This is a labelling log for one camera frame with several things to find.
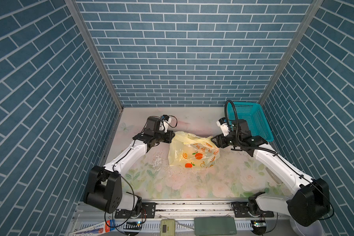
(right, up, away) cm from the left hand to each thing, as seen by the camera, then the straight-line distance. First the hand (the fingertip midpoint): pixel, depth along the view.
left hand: (175, 134), depth 85 cm
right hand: (+22, -1, -3) cm, 23 cm away
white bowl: (+66, -42, -18) cm, 80 cm away
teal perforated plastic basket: (+60, +13, +28) cm, 67 cm away
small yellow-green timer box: (-2, -42, -17) cm, 45 cm away
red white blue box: (-31, -43, -14) cm, 55 cm away
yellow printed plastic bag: (+7, -10, +2) cm, 12 cm away
